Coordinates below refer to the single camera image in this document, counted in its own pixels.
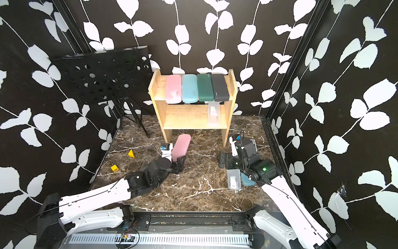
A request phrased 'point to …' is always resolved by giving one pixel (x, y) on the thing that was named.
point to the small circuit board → (124, 238)
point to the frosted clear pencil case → (234, 179)
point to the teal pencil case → (246, 181)
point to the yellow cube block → (115, 168)
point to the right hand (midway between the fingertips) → (223, 154)
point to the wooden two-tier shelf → (202, 115)
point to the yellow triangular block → (130, 154)
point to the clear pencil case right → (214, 114)
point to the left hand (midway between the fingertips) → (180, 154)
